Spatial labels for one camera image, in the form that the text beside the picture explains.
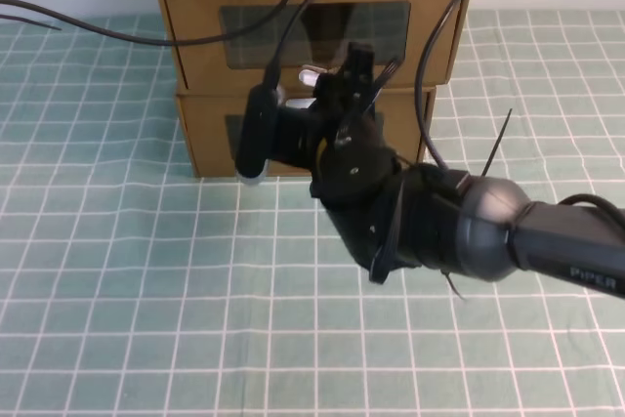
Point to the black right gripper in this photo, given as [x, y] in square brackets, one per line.
[358, 180]

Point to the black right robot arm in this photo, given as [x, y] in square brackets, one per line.
[486, 228]

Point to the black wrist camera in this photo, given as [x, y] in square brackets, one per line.
[257, 133]

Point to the white drawer handle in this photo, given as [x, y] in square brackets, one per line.
[299, 103]
[310, 75]

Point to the lower brown cardboard shoebox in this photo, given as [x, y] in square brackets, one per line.
[211, 126]

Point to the brown cardboard shoebox drawer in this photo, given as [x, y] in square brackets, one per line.
[394, 29]

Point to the cyan checked tablecloth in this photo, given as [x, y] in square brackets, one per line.
[130, 288]

